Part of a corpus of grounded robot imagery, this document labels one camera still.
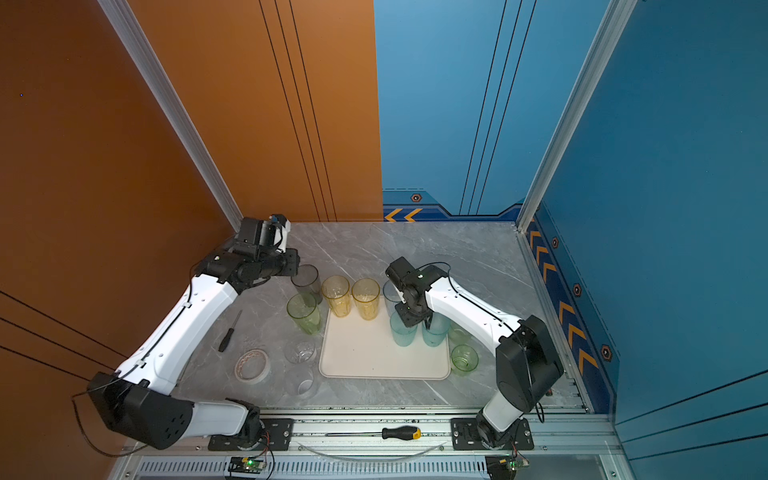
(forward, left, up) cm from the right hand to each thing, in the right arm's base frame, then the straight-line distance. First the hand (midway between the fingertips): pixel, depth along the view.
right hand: (411, 315), depth 84 cm
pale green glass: (-4, -13, -5) cm, 15 cm away
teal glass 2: (-3, +3, -6) cm, 7 cm away
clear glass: (-7, +32, -7) cm, 34 cm away
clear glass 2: (-16, +30, -4) cm, 34 cm away
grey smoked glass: (+9, +30, +5) cm, 32 cm away
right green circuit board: (-34, -21, -12) cm, 42 cm away
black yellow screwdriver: (-28, +6, -8) cm, 29 cm away
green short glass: (-9, -15, -9) cm, 20 cm away
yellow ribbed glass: (+7, +22, +3) cm, 23 cm away
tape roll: (-11, +49, -7) cm, 51 cm away
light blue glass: (+2, +5, +6) cm, 9 cm away
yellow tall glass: (+5, +13, +4) cm, 15 cm away
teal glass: (-5, -7, +1) cm, 9 cm away
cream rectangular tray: (-6, +17, -9) cm, 20 cm away
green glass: (+3, +32, -1) cm, 32 cm away
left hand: (+9, +31, +16) cm, 36 cm away
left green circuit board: (-34, +41, -11) cm, 54 cm away
